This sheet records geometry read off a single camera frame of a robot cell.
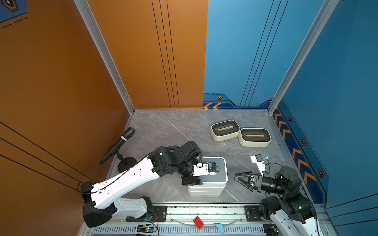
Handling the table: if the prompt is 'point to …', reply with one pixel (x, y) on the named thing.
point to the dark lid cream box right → (254, 137)
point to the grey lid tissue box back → (206, 189)
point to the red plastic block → (198, 222)
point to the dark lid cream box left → (225, 130)
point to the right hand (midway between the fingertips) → (237, 179)
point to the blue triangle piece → (220, 226)
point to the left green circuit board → (143, 228)
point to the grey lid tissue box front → (205, 195)
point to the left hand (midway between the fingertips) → (201, 174)
